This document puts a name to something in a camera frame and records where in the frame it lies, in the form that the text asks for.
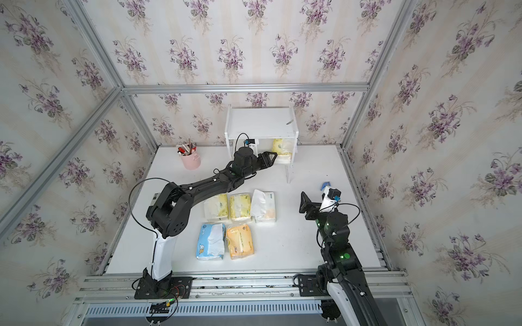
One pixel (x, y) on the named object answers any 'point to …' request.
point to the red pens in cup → (187, 149)
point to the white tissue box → (263, 206)
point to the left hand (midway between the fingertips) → (276, 156)
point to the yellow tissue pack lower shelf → (277, 147)
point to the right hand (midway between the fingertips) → (315, 194)
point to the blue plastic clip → (325, 184)
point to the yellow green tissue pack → (217, 208)
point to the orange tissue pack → (240, 241)
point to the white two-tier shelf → (272, 126)
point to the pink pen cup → (192, 161)
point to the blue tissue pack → (211, 242)
